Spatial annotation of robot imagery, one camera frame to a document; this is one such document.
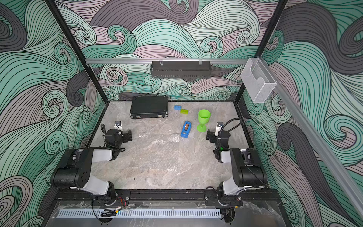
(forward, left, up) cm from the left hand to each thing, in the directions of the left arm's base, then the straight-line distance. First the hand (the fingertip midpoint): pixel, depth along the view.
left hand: (123, 129), depth 94 cm
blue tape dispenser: (+3, -43, -3) cm, 44 cm away
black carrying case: (+26, -13, -5) cm, 29 cm away
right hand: (0, -63, 0) cm, 63 cm away
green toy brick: (+20, -43, -5) cm, 48 cm away
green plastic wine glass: (+4, -54, +8) cm, 55 cm away
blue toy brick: (+25, -37, -6) cm, 45 cm away
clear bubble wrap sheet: (-13, -24, -6) cm, 28 cm away
